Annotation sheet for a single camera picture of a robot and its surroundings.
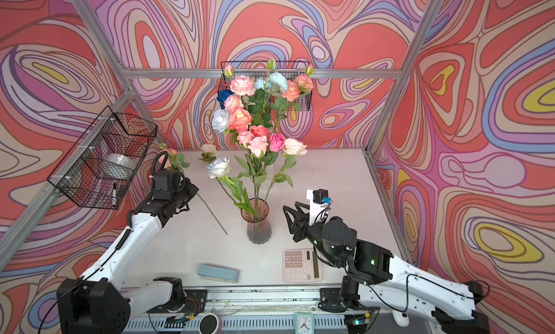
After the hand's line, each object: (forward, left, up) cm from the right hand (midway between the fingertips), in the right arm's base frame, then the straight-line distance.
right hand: (291, 212), depth 62 cm
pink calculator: (-7, -4, -29) cm, 30 cm away
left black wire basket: (+13, +66, +5) cm, 68 cm away
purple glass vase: (+7, +12, -13) cm, 19 cm away
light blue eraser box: (-9, +28, -27) cm, 40 cm away
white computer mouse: (-24, -35, -29) cm, 52 cm away
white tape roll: (+17, +56, +4) cm, 59 cm away
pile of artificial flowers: (+53, +41, -26) cm, 72 cm away
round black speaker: (-24, +26, -24) cm, 43 cm away
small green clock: (-25, -3, -28) cm, 38 cm away
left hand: (+20, +35, -10) cm, 41 cm away
